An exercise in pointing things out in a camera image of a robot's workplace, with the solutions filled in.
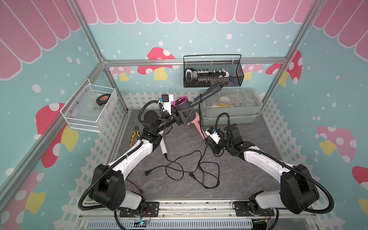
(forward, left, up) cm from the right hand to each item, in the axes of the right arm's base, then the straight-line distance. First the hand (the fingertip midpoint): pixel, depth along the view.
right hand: (206, 142), depth 85 cm
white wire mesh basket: (+9, +61, +21) cm, 65 cm away
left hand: (+4, +9, +25) cm, 26 cm away
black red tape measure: (+15, +58, +22) cm, 64 cm away
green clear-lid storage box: (+31, -29, +2) cm, 42 cm away
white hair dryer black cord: (-14, +36, -12) cm, 40 cm away
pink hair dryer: (0, +8, +22) cm, 23 cm away
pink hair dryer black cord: (-8, +4, -13) cm, 15 cm away
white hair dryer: (+5, +28, -11) cm, 31 cm away
